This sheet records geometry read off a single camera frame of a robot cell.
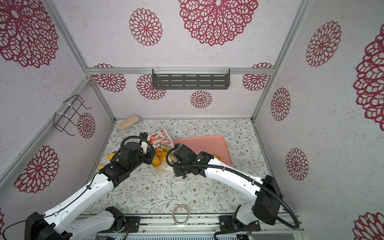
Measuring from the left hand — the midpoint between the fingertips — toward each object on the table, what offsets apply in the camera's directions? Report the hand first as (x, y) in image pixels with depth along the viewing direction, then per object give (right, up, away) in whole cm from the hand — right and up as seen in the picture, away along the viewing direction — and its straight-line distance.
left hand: (152, 150), depth 79 cm
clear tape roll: (+18, -36, -4) cm, 40 cm away
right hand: (+13, -8, -4) cm, 15 cm away
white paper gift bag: (+4, +6, +6) cm, 9 cm away
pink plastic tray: (+38, +1, +28) cm, 48 cm away
